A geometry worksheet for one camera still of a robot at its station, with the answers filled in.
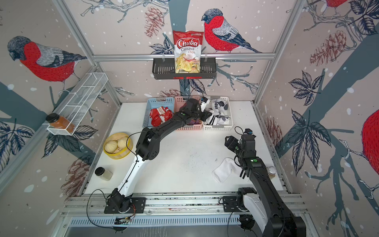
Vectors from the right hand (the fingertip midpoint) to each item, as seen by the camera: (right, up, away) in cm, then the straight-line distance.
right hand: (229, 138), depth 84 cm
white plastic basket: (0, +6, +19) cm, 20 cm away
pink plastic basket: (-33, +24, +34) cm, 53 cm away
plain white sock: (-4, -20, 0) cm, 20 cm away
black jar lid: (-71, -16, -8) cm, 73 cm away
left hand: (-7, +16, +11) cm, 20 cm away
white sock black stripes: (-8, +10, +13) cm, 18 cm away
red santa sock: (-43, +14, +25) cm, 52 cm away
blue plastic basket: (-53, +23, +33) cm, 66 cm away
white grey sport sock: (0, +19, +29) cm, 34 cm away
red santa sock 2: (-49, +11, +23) cm, 56 cm away
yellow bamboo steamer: (-70, -6, +6) cm, 71 cm away
